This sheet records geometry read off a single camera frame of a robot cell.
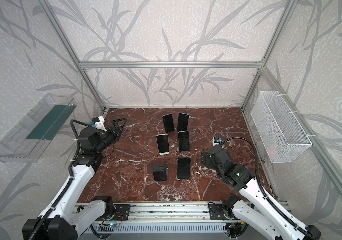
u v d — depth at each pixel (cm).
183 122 97
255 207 46
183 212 75
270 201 43
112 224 71
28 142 64
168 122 100
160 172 90
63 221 40
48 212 39
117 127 67
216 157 53
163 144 90
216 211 74
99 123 69
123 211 74
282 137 62
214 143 66
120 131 67
